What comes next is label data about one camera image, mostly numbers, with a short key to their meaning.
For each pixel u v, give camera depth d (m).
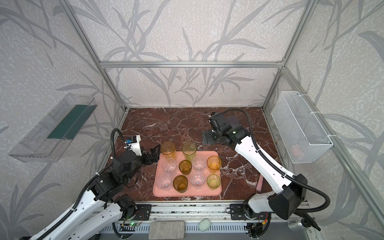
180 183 0.81
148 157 0.62
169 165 0.83
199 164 0.89
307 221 0.59
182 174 0.85
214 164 0.88
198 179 0.84
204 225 0.69
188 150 0.84
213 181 0.83
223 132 0.54
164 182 0.83
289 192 0.38
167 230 0.67
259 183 0.82
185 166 0.87
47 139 0.64
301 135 0.63
